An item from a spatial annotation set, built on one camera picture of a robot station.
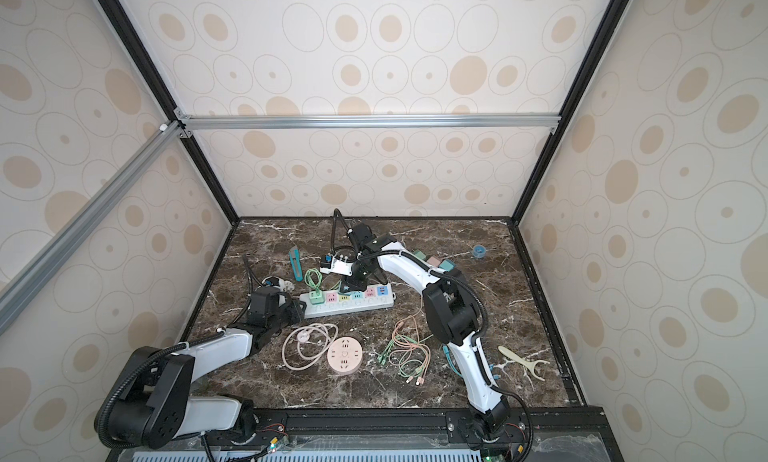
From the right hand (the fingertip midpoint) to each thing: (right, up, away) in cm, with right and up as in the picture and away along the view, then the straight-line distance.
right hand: (345, 281), depth 93 cm
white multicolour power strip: (-2, -7, +1) cm, 7 cm away
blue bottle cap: (+47, +9, +17) cm, 50 cm away
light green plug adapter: (-8, -5, -3) cm, 10 cm away
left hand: (-11, -5, -1) cm, 12 cm away
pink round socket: (+1, -20, -9) cm, 22 cm away
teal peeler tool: (-20, +7, +13) cm, 25 cm away
